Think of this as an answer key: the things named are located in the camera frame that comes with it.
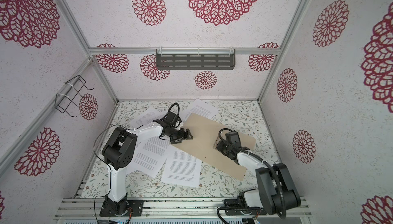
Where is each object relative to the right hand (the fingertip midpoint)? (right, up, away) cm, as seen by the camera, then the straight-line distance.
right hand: (217, 143), depth 92 cm
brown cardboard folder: (-7, +5, +15) cm, 17 cm away
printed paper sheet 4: (-49, +14, +18) cm, 54 cm away
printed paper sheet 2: (-21, -14, -4) cm, 26 cm away
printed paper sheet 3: (-41, -8, -1) cm, 41 cm away
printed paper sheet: (-9, +22, +25) cm, 35 cm away
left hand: (-19, 0, +4) cm, 20 cm away
